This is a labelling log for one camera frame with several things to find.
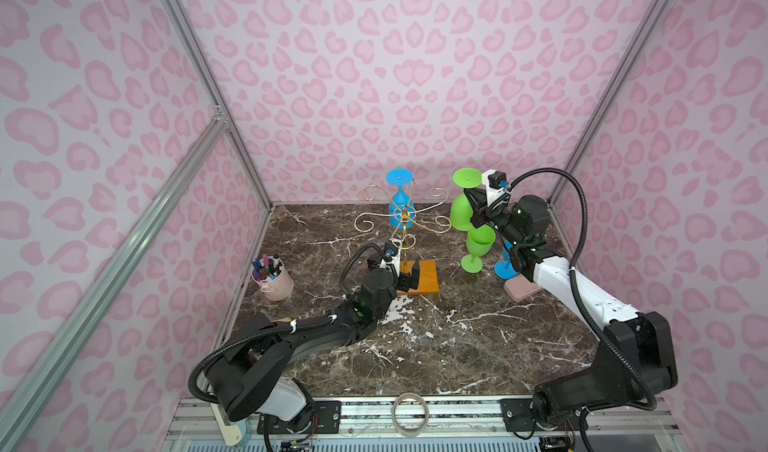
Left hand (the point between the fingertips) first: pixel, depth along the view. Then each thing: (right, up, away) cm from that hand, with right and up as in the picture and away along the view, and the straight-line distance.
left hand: (406, 250), depth 81 cm
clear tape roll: (+2, -42, -11) cm, 43 cm away
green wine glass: (+15, +11, -2) cm, 19 cm away
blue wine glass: (-1, +11, -5) cm, 12 cm away
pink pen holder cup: (-41, -8, +9) cm, 42 cm away
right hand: (+16, +17, -5) cm, 24 cm away
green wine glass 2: (+22, +2, +7) cm, 23 cm away
